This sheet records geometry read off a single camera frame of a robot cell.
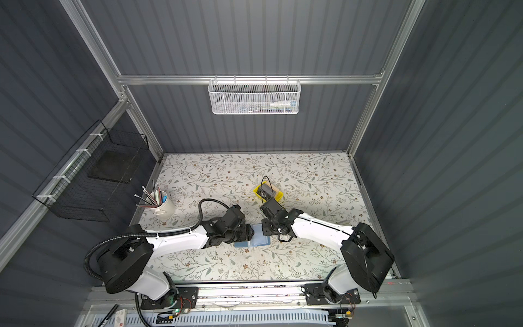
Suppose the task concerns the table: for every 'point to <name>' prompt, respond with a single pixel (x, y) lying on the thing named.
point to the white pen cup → (167, 208)
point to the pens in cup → (155, 201)
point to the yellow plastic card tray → (277, 197)
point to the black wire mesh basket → (86, 182)
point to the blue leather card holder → (257, 239)
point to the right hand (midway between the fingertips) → (268, 227)
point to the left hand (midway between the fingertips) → (252, 237)
